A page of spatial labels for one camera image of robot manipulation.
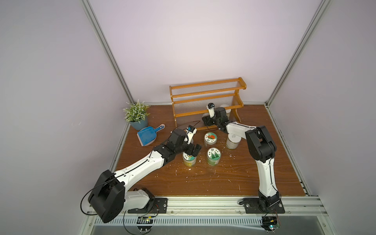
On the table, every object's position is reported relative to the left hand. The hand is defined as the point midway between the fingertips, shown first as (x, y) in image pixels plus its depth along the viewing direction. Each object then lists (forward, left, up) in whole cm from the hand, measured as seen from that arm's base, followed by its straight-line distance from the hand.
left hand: (197, 142), depth 81 cm
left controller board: (-36, +26, -18) cm, 49 cm away
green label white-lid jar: (+27, -22, -3) cm, 35 cm away
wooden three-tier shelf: (+28, +5, +5) cm, 29 cm away
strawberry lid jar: (+7, -9, -6) cm, 13 cm away
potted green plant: (+20, +40, 0) cm, 45 cm away
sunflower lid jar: (-8, +5, -7) cm, 12 cm away
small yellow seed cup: (+26, -6, -5) cm, 27 cm away
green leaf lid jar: (-6, -9, -6) cm, 13 cm away
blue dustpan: (+14, +35, -14) cm, 40 cm away
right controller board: (-35, -35, -14) cm, 52 cm away
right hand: (+27, -8, -6) cm, 29 cm away
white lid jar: (+4, -22, -6) cm, 23 cm away
